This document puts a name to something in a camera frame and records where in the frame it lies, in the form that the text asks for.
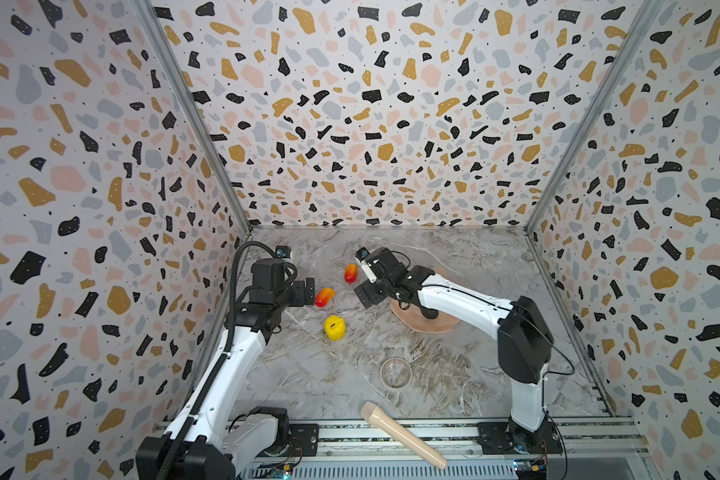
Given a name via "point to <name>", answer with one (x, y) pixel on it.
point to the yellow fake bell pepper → (335, 327)
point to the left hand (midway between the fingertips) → (293, 276)
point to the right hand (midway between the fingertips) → (366, 277)
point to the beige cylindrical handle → (370, 412)
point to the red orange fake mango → (324, 296)
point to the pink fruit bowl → (412, 314)
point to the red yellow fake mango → (351, 273)
